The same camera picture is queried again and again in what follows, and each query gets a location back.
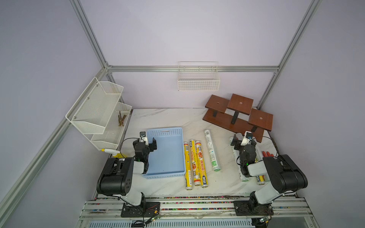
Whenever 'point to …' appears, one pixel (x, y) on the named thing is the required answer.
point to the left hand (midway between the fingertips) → (146, 140)
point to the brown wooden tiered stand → (236, 115)
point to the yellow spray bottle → (116, 154)
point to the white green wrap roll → (216, 165)
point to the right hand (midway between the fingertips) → (242, 137)
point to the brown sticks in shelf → (121, 119)
